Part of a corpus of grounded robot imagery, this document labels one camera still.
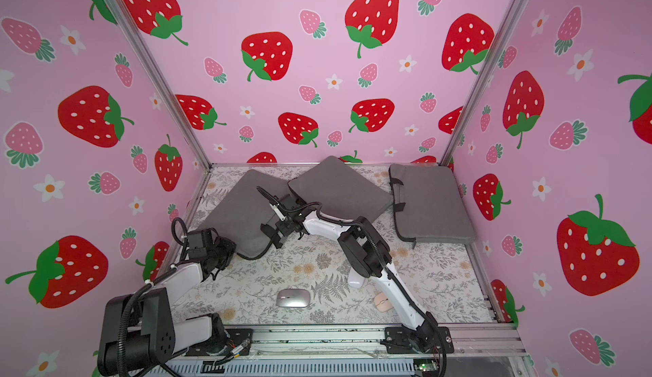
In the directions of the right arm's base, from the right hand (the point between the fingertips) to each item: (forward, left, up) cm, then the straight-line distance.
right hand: (278, 225), depth 98 cm
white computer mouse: (-18, -31, -2) cm, 36 cm away
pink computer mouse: (-25, -40, -1) cm, 47 cm away
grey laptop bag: (+4, +17, +1) cm, 17 cm away
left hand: (-9, +13, +1) cm, 16 cm away
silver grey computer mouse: (-26, -11, -1) cm, 29 cm away
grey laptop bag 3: (+10, -62, +2) cm, 63 cm away
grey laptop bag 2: (+19, -23, +1) cm, 30 cm away
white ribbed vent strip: (-44, -17, -2) cm, 48 cm away
